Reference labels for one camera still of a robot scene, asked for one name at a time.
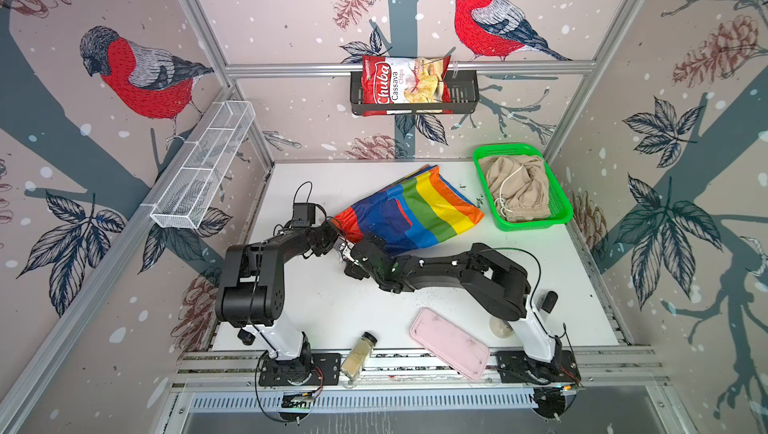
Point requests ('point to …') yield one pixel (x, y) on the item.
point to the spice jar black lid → (356, 361)
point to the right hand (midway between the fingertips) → (354, 253)
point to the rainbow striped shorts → (411, 215)
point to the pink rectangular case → (459, 351)
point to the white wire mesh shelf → (184, 200)
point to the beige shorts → (518, 187)
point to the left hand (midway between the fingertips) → (340, 233)
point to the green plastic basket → (561, 207)
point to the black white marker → (550, 301)
